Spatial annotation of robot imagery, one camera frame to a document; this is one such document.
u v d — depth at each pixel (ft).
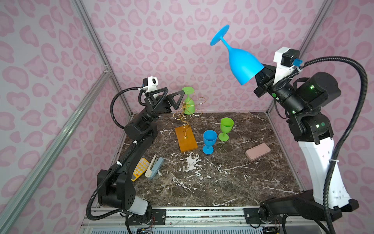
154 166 2.89
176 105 1.80
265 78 1.41
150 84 1.69
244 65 1.42
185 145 3.30
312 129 1.19
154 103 1.50
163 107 1.69
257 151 3.12
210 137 2.92
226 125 3.06
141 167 2.94
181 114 2.82
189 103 3.02
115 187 1.37
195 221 2.36
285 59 1.16
